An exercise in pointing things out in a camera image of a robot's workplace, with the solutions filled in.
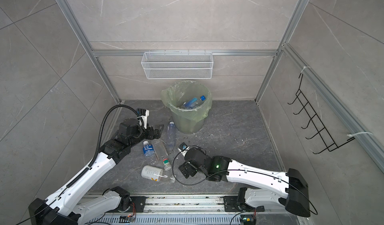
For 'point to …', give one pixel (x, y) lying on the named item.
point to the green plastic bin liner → (176, 94)
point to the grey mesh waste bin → (187, 125)
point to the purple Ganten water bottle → (171, 135)
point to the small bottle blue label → (148, 149)
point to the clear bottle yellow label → (156, 174)
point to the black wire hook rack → (309, 111)
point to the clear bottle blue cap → (192, 103)
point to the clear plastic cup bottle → (160, 149)
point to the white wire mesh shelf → (177, 65)
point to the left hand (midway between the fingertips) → (155, 121)
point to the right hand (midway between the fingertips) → (186, 158)
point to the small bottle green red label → (166, 163)
